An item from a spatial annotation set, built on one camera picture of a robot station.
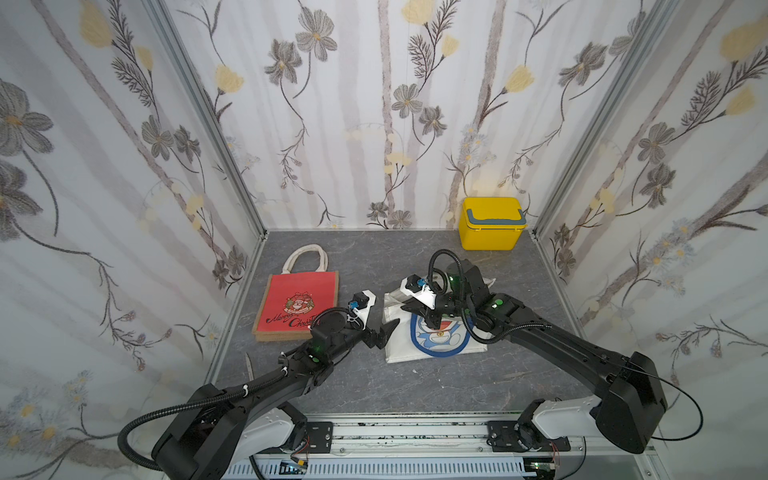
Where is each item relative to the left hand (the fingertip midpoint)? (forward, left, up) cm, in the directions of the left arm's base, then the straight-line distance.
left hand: (388, 309), depth 79 cm
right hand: (-1, -5, +6) cm, 8 cm away
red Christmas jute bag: (+13, +32, -16) cm, 38 cm away
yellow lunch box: (+37, -38, -5) cm, 53 cm away
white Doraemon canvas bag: (-6, -7, -5) cm, 11 cm away
